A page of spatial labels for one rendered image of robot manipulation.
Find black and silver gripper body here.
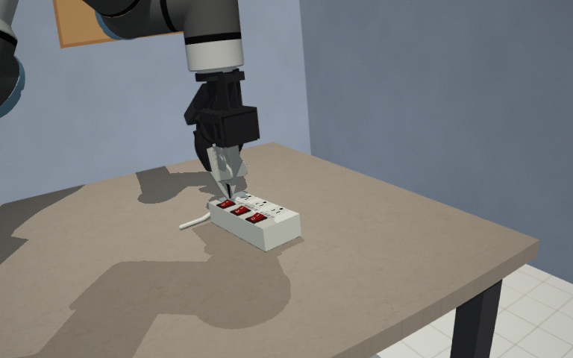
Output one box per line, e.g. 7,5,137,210
195,68,260,148

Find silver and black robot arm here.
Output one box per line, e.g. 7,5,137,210
0,0,244,125

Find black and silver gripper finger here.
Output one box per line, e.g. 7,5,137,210
193,130,233,199
222,144,248,198

